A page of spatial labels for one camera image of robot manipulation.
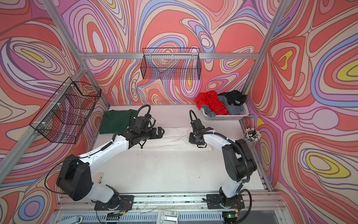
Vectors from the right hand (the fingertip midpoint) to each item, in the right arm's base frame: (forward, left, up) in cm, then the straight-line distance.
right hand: (194, 142), depth 94 cm
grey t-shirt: (+24, -32, +7) cm, 41 cm away
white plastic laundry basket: (+19, -27, +3) cm, 33 cm away
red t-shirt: (+37, -17, +6) cm, 41 cm away
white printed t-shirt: (+3, +14, +1) cm, 14 cm away
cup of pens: (-5, -32, +15) cm, 36 cm away
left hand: (+2, +22, +13) cm, 26 cm away
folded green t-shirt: (+19, +60, +2) cm, 63 cm away
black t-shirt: (+36, -36, +9) cm, 51 cm away
